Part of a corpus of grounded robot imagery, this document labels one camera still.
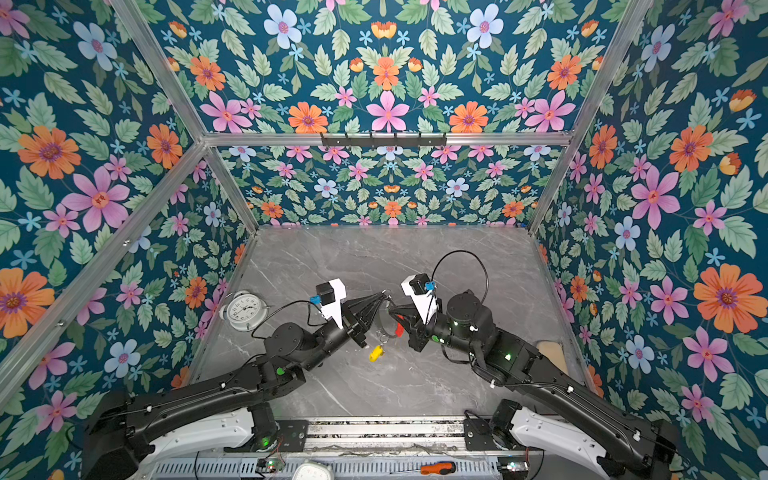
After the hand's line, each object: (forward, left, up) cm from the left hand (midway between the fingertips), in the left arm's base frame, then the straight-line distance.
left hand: (384, 292), depth 57 cm
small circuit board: (-24, +30, -37) cm, 53 cm away
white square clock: (-26, +19, -34) cm, 47 cm away
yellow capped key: (-4, +3, -21) cm, 22 cm away
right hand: (0, -1, -6) cm, 6 cm away
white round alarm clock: (+17, +46, -34) cm, 60 cm away
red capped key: (-3, -3, -11) cm, 12 cm away
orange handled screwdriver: (-27, -11, -36) cm, 46 cm away
